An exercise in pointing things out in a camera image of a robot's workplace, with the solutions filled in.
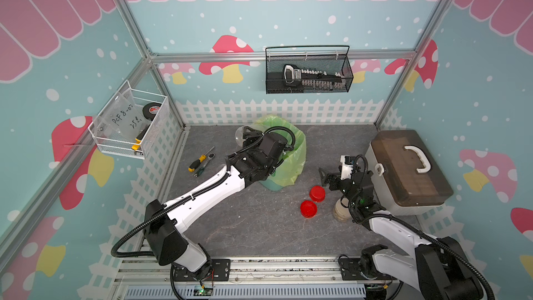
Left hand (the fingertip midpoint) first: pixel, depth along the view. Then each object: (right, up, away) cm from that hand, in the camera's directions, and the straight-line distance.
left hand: (242, 134), depth 73 cm
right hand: (+34, -13, +13) cm, 39 cm away
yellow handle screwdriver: (-28, -14, +30) cm, 44 cm away
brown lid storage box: (+66, -18, +11) cm, 69 cm away
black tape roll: (-37, +10, +8) cm, 39 cm away
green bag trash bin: (+18, -13, +9) cm, 24 cm away
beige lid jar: (+38, -31, +8) cm, 49 cm away
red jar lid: (+30, -25, +17) cm, 42 cm away
